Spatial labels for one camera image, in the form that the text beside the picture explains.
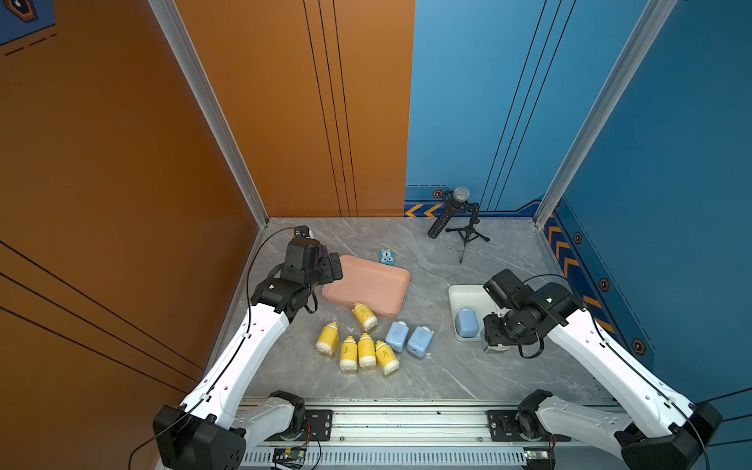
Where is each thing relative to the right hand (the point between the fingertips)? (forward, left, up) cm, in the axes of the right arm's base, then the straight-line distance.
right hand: (493, 336), depth 73 cm
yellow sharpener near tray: (+9, +33, -8) cm, 35 cm away
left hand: (+18, +44, +9) cm, 48 cm away
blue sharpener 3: (+9, +3, -11) cm, 14 cm away
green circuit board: (-23, +51, -18) cm, 59 cm away
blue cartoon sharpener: (+36, +27, -12) cm, 46 cm away
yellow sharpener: (-2, +37, -8) cm, 38 cm away
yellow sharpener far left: (+3, +43, -8) cm, 44 cm away
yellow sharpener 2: (-1, +32, -8) cm, 33 cm away
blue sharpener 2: (+3, +17, -9) cm, 20 cm away
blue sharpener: (+4, +24, -8) cm, 26 cm away
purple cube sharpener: (+40, +51, -15) cm, 67 cm away
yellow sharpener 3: (-3, +27, -8) cm, 28 cm away
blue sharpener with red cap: (-3, 0, +1) cm, 4 cm away
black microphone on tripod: (+42, +5, +8) cm, 43 cm away
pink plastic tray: (+24, +30, -15) cm, 42 cm away
